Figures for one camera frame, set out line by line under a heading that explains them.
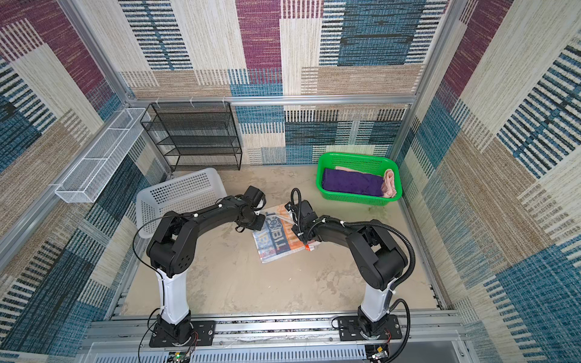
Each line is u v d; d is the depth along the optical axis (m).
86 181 0.71
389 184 1.02
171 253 0.52
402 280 0.49
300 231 0.73
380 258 0.49
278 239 0.94
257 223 0.88
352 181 1.08
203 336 0.73
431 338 0.74
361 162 1.15
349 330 0.73
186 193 1.08
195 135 1.10
